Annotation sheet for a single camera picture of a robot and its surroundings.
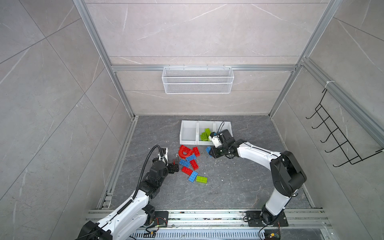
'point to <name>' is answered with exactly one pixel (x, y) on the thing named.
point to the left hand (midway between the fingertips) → (170, 154)
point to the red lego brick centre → (194, 164)
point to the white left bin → (188, 132)
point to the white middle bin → (202, 126)
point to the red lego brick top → (195, 150)
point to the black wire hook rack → (344, 145)
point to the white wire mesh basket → (197, 80)
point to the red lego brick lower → (186, 170)
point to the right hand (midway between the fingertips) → (210, 152)
